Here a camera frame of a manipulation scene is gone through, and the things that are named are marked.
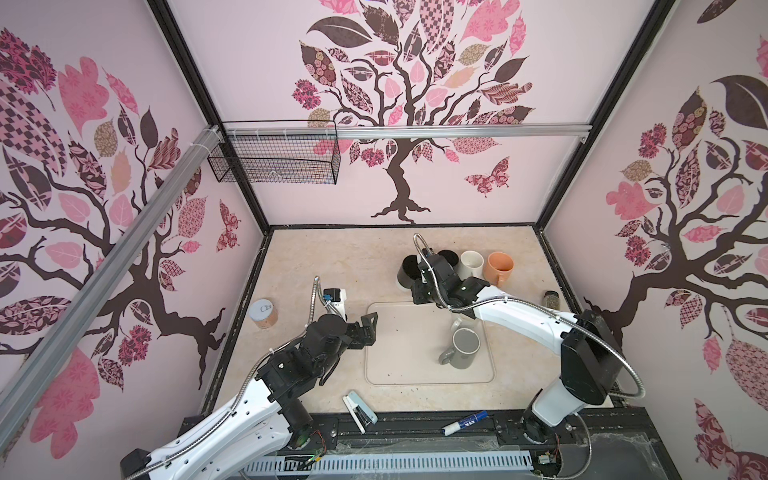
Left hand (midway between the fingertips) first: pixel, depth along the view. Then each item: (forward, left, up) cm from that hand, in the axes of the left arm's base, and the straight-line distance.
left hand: (363, 321), depth 74 cm
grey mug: (-3, -27, -7) cm, 28 cm away
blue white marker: (-21, -22, -16) cm, 35 cm away
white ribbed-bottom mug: (+29, -36, -14) cm, 48 cm away
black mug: (+29, -28, -10) cm, 42 cm away
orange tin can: (+10, +33, -14) cm, 37 cm away
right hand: (+14, -14, -4) cm, 20 cm away
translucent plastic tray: (+2, -13, -17) cm, 21 cm away
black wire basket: (+53, +23, +15) cm, 59 cm away
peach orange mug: (+26, -44, -13) cm, 53 cm away
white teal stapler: (-18, +1, -16) cm, 24 cm away
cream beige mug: (+5, -29, -13) cm, 33 cm away
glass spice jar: (+15, -59, -14) cm, 63 cm away
